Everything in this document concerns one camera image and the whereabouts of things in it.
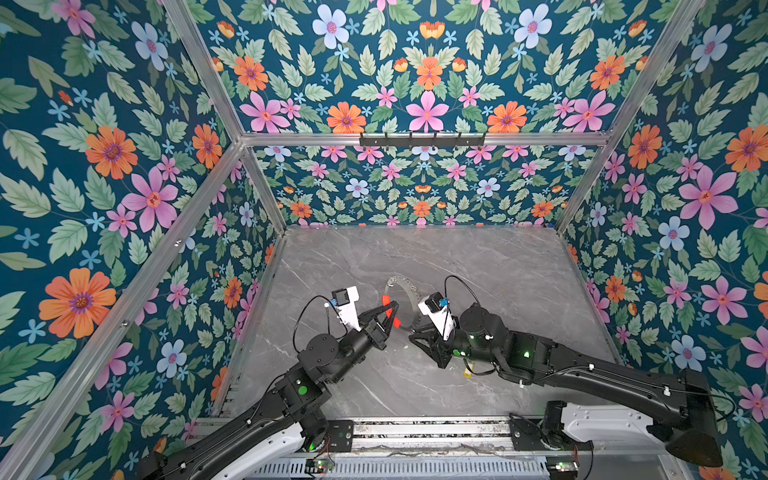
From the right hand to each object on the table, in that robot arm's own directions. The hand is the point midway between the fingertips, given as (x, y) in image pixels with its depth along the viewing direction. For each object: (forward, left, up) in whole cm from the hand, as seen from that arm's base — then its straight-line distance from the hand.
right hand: (412, 333), depth 66 cm
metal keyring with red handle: (+4, +6, +7) cm, 10 cm away
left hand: (+3, +2, +9) cm, 10 cm away
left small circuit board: (-22, +23, -24) cm, 40 cm away
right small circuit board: (-23, -36, -25) cm, 49 cm away
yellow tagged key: (-9, -11, 0) cm, 14 cm away
